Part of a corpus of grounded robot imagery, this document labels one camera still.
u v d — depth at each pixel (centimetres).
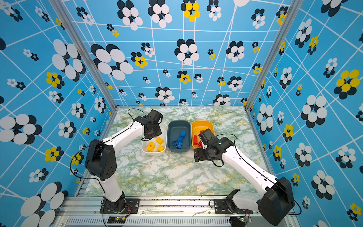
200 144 96
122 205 70
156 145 97
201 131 103
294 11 69
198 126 110
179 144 96
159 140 96
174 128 105
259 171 43
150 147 93
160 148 93
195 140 96
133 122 63
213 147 54
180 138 99
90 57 90
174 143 96
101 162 48
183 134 99
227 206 66
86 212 75
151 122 70
